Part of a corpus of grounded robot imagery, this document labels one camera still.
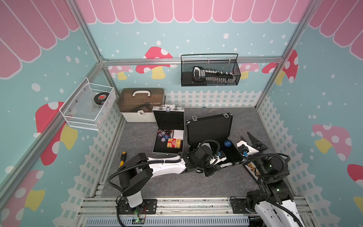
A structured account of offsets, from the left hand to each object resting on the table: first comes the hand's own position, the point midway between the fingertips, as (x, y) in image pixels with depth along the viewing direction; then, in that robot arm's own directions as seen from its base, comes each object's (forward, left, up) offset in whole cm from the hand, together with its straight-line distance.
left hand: (217, 169), depth 79 cm
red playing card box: (+19, +26, -4) cm, 32 cm away
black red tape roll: (+30, +66, +25) cm, 77 cm away
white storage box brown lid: (+39, +52, +12) cm, 66 cm away
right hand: (+9, -12, +23) cm, 27 cm away
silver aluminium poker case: (+32, +30, +7) cm, 44 cm away
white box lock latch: (+38, +50, +5) cm, 63 cm away
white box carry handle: (+51, +51, +13) cm, 73 cm away
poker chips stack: (+26, +35, -5) cm, 44 cm away
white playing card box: (+26, +24, -5) cm, 36 cm away
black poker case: (+26, -1, +5) cm, 26 cm away
